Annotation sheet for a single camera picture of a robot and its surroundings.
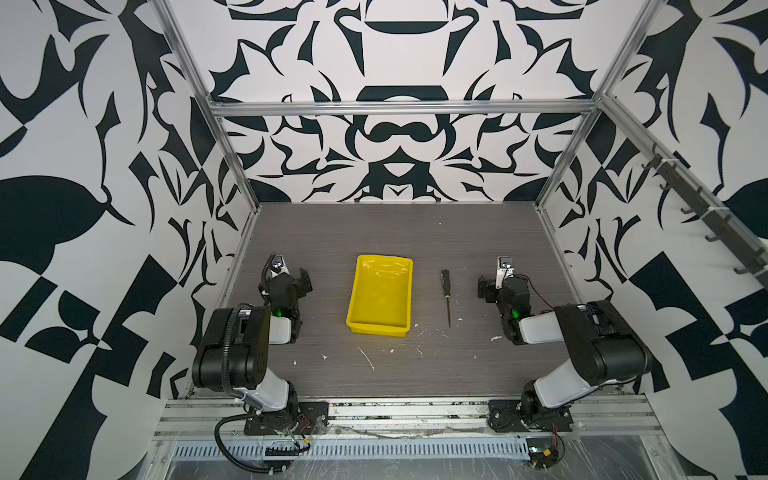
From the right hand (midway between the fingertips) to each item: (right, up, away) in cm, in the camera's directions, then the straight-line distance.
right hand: (502, 272), depth 94 cm
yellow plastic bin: (-37, -7, -1) cm, 38 cm away
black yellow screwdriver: (-17, -3, +2) cm, 17 cm away
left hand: (-67, +1, -2) cm, 67 cm away
